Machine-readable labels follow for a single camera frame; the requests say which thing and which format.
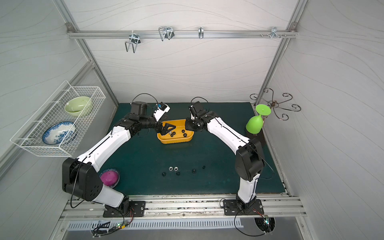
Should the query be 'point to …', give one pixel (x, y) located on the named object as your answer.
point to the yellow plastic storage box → (179, 134)
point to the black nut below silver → (178, 173)
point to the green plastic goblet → (255, 123)
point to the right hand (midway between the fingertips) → (186, 125)
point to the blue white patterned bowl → (59, 133)
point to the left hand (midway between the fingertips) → (170, 121)
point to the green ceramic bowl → (78, 106)
